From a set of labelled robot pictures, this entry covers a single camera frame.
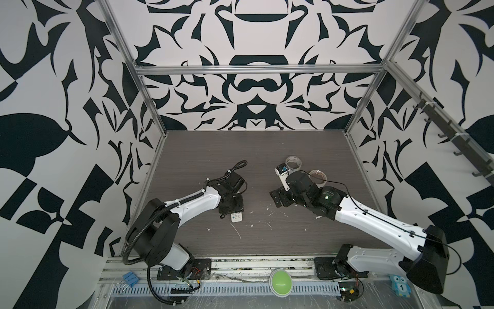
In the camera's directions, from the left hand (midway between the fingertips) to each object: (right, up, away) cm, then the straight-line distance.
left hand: (241, 205), depth 86 cm
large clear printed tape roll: (+28, +17, +19) cm, 38 cm away
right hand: (+16, +10, -9) cm, 21 cm away
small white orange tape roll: (+39, +10, +13) cm, 43 cm away
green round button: (+15, -23, -17) cm, 32 cm away
